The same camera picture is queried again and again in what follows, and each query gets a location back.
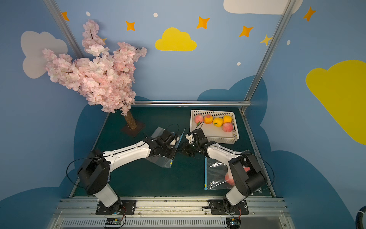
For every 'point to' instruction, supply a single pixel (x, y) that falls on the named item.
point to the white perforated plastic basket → (215, 134)
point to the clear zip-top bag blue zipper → (215, 170)
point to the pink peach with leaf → (230, 181)
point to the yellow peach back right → (227, 119)
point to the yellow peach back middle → (218, 122)
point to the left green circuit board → (113, 221)
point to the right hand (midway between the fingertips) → (179, 149)
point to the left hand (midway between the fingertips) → (176, 151)
